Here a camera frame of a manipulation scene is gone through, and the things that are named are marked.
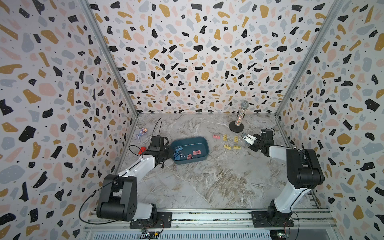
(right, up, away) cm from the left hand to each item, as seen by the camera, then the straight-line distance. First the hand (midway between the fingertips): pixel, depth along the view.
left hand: (172, 150), depth 91 cm
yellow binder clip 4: (+41, +1, +9) cm, 42 cm away
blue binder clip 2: (+2, -4, +3) cm, 6 cm away
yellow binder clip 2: (+42, +6, +15) cm, 45 cm away
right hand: (+52, +8, +9) cm, 53 cm away
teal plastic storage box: (+6, -1, +9) cm, 11 cm away
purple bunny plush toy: (-24, +11, +15) cm, 31 cm away
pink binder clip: (+28, +7, +14) cm, 32 cm away
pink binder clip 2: (+14, -2, +4) cm, 15 cm away
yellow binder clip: (+34, +7, +15) cm, 38 cm away
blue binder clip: (+2, 0, +8) cm, 8 cm away
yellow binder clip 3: (+35, +1, +9) cm, 36 cm away
